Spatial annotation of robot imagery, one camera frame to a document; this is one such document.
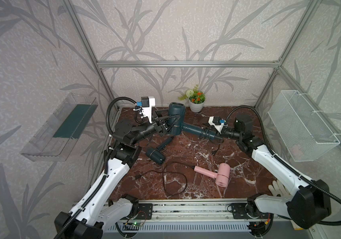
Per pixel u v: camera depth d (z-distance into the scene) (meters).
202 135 0.53
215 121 0.61
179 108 0.54
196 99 1.06
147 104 0.50
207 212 0.75
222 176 0.80
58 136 0.64
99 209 0.41
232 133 0.64
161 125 0.51
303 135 0.62
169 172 0.87
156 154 0.90
